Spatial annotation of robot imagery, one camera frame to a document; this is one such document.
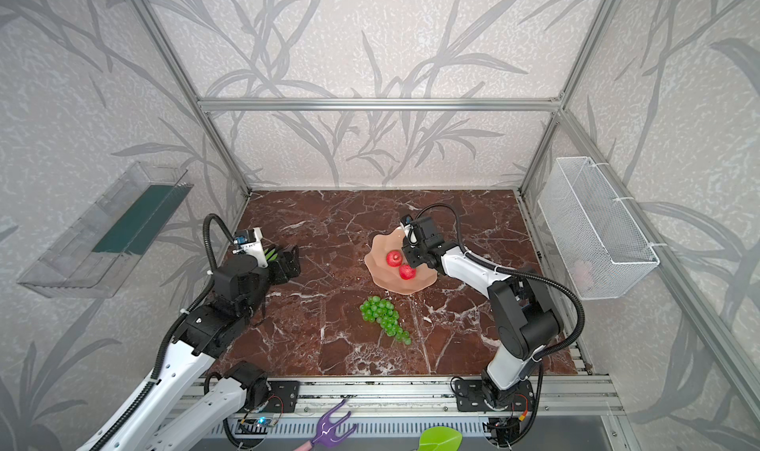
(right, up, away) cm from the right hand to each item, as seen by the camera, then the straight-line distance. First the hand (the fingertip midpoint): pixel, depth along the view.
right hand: (413, 238), depth 94 cm
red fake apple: (-6, -7, +1) cm, 9 cm away
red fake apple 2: (-2, -10, -3) cm, 11 cm away
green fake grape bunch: (-11, -20, -11) cm, 25 cm away
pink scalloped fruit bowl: (-8, -13, +1) cm, 15 cm away
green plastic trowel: (+5, -45, -26) cm, 52 cm away
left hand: (-33, +1, -21) cm, 39 cm away
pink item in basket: (+41, -8, -23) cm, 47 cm away
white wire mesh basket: (+38, +1, -33) cm, 50 cm away
